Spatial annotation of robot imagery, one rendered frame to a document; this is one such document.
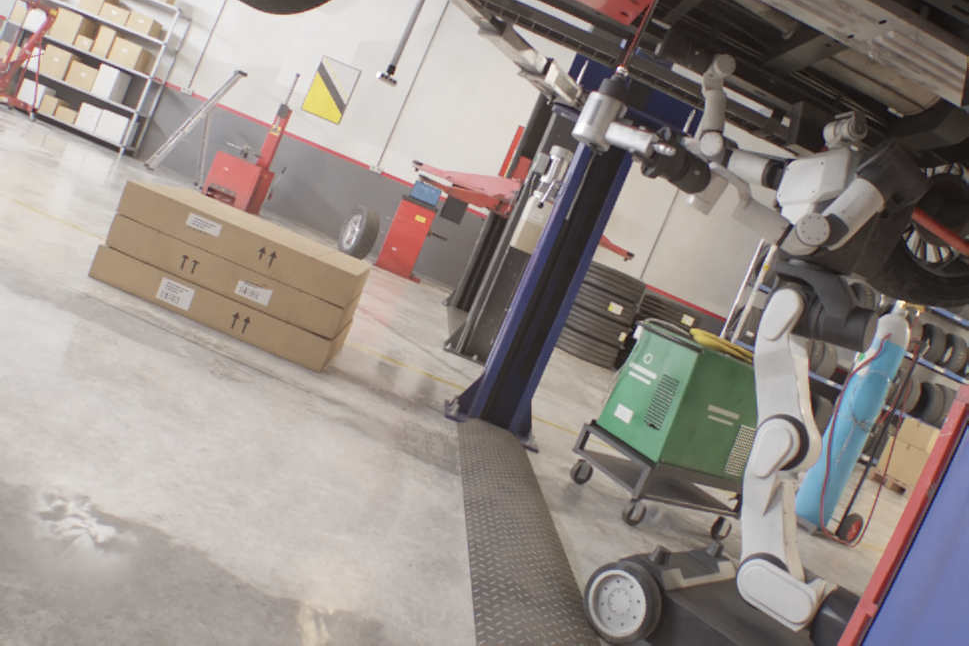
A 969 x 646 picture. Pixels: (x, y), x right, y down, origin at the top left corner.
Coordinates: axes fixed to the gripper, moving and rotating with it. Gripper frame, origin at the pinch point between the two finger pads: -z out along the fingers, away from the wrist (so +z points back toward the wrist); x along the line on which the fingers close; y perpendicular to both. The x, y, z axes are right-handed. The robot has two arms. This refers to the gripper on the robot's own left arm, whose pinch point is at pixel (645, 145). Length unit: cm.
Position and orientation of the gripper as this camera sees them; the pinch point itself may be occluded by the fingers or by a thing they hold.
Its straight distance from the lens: 175.4
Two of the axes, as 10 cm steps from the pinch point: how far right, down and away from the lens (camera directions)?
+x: -4.2, 9.1, 0.5
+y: -4.3, -2.5, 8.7
